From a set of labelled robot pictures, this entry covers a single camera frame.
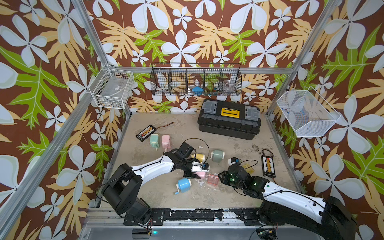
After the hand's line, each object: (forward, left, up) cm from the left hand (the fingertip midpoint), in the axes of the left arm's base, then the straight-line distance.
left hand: (200, 168), depth 84 cm
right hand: (-4, -9, -1) cm, 10 cm away
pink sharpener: (-5, 0, +4) cm, 7 cm away
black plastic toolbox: (+29, -20, +10) cm, 37 cm away
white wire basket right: (+24, -60, +20) cm, 68 cm away
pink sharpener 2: (+18, +22, -1) cm, 28 cm away
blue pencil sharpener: (-10, +10, +1) cm, 14 cm away
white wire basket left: (+37, +53, +26) cm, 70 cm away
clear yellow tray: (-10, -18, +23) cm, 31 cm away
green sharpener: (+8, -10, 0) cm, 13 cm away
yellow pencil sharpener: (+6, 0, 0) cm, 6 cm away
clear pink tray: (-4, -8, -7) cm, 11 cm away
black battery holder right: (+4, -42, -5) cm, 43 cm away
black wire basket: (+51, +5, +24) cm, 57 cm away
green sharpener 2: (+18, +29, 0) cm, 35 cm away
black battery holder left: (+29, +38, -6) cm, 48 cm away
